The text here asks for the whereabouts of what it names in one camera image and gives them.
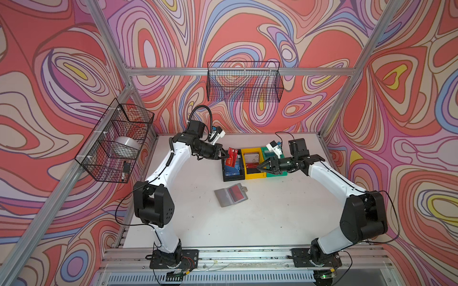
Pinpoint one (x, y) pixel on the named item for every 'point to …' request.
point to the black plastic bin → (231, 174)
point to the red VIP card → (232, 157)
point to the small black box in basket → (126, 168)
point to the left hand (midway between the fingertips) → (229, 156)
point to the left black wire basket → (111, 151)
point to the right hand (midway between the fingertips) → (260, 172)
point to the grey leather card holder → (231, 195)
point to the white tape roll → (128, 142)
